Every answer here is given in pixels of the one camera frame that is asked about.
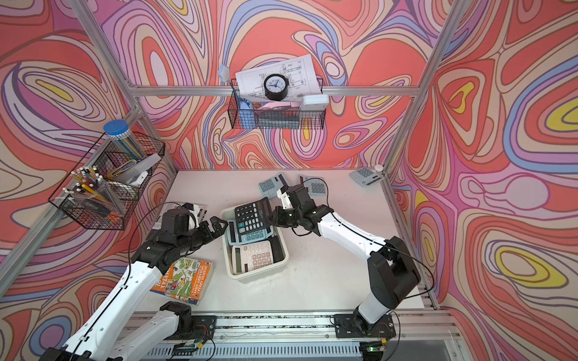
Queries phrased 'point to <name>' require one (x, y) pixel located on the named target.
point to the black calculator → (253, 216)
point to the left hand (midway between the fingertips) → (221, 227)
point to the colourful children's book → (188, 280)
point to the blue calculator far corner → (366, 176)
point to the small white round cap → (378, 168)
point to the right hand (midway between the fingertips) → (269, 224)
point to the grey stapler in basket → (138, 174)
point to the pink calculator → (249, 257)
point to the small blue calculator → (234, 238)
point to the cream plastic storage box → (280, 244)
